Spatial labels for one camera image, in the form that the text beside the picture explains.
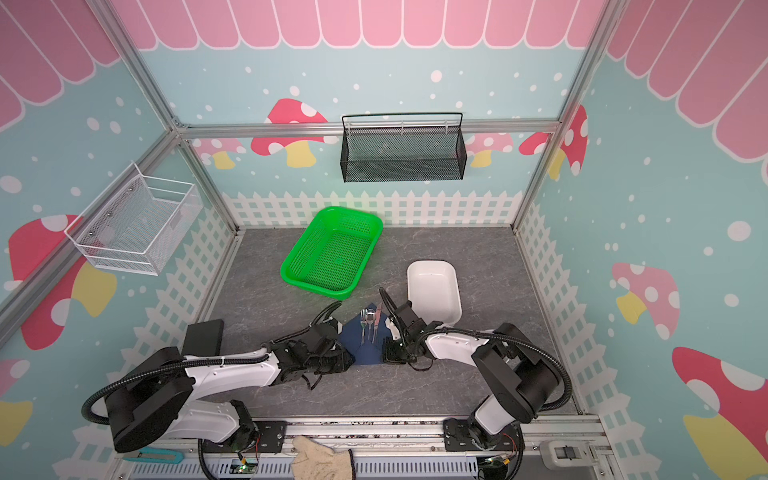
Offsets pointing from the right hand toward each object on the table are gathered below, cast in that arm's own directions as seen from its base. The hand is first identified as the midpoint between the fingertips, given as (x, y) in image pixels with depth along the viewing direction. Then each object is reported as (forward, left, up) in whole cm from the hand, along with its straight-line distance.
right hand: (379, 358), depth 87 cm
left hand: (-2, +8, 0) cm, 8 cm away
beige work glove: (-25, +15, 0) cm, 29 cm away
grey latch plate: (-24, -45, +3) cm, 51 cm away
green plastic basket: (+40, +19, 0) cm, 44 cm away
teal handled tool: (-24, +54, -1) cm, 59 cm away
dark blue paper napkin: (+8, +5, 0) cm, 9 cm away
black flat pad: (+7, +55, -1) cm, 55 cm away
